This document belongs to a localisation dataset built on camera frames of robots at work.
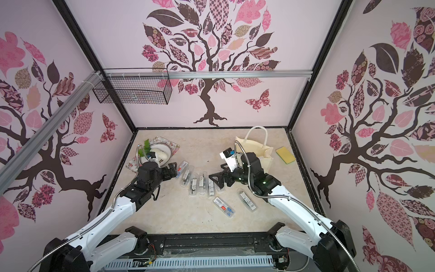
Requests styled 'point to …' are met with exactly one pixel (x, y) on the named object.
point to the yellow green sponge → (285, 154)
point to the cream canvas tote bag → (255, 144)
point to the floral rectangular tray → (133, 165)
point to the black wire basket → (136, 86)
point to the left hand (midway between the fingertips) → (170, 168)
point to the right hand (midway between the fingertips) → (217, 169)
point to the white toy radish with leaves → (146, 149)
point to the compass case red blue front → (224, 207)
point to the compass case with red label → (180, 169)
